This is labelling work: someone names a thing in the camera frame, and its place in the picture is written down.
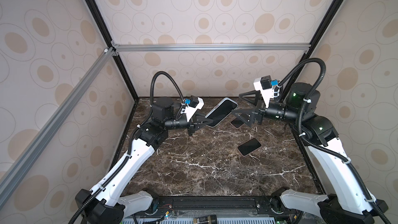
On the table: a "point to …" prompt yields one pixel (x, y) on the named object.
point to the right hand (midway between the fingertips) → (237, 104)
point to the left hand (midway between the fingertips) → (213, 121)
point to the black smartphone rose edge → (249, 146)
